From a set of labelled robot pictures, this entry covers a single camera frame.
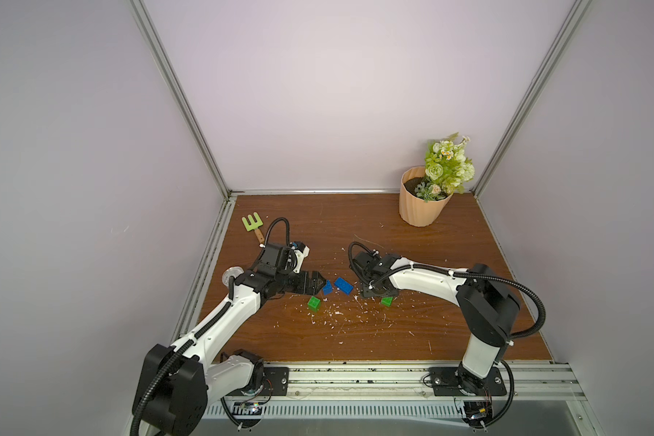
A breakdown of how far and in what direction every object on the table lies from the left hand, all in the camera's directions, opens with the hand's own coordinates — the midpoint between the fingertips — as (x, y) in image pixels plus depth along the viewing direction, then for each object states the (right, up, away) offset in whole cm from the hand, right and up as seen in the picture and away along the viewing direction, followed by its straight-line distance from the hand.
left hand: (317, 279), depth 82 cm
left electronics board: (-18, -33, -10) cm, 39 cm away
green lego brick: (-1, -9, +3) cm, 10 cm away
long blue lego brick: (+8, -4, +8) cm, 13 cm away
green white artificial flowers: (+44, +35, +9) cm, 57 cm away
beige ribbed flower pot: (+36, +21, +19) cm, 46 cm away
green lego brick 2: (+23, -9, +6) cm, 25 cm away
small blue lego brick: (+3, -5, +6) cm, 8 cm away
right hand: (+18, -5, +7) cm, 20 cm away
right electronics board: (+44, -33, -11) cm, 56 cm away
